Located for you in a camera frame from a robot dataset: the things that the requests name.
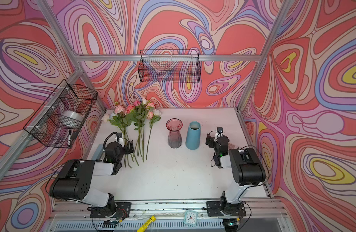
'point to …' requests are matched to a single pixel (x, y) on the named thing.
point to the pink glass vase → (174, 125)
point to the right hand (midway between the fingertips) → (215, 137)
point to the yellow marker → (146, 224)
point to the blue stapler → (97, 153)
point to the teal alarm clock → (190, 217)
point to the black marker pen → (69, 138)
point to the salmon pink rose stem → (131, 113)
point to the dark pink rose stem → (139, 124)
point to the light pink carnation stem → (149, 139)
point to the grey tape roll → (73, 115)
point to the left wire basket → (59, 120)
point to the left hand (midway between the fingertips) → (126, 141)
